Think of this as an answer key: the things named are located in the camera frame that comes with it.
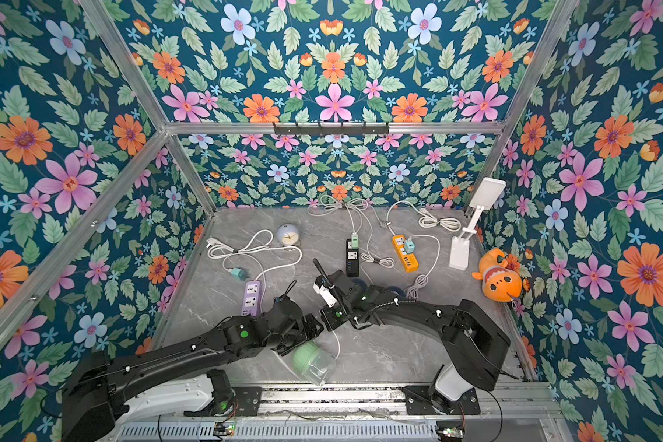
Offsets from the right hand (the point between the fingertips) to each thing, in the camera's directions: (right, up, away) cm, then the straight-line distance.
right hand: (326, 311), depth 82 cm
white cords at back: (-3, +37, +39) cm, 54 cm away
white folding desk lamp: (+49, +36, +2) cm, 61 cm away
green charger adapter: (+9, +21, +19) cm, 29 cm away
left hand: (-1, -6, -6) cm, 8 cm away
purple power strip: (-26, +2, +9) cm, 28 cm away
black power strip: (+8, +14, +19) cm, 25 cm away
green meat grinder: (-3, -11, -8) cm, 15 cm away
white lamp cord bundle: (+49, +28, +30) cm, 63 cm away
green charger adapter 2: (-32, +9, +14) cm, 36 cm away
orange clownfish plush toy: (+57, +8, +6) cm, 57 cm away
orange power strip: (+29, +14, +19) cm, 37 cm away
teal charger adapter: (+29, +19, +17) cm, 38 cm away
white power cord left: (-47, +19, +25) cm, 56 cm away
